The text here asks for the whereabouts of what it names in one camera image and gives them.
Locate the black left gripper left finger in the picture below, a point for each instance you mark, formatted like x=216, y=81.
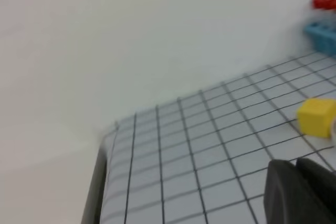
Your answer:
x=288, y=197

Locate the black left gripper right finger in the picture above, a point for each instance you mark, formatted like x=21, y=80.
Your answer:
x=321, y=180

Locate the blue test tube rack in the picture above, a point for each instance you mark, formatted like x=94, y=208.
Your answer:
x=322, y=37

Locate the yellow foam cube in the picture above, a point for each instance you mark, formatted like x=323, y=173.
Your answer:
x=315, y=117

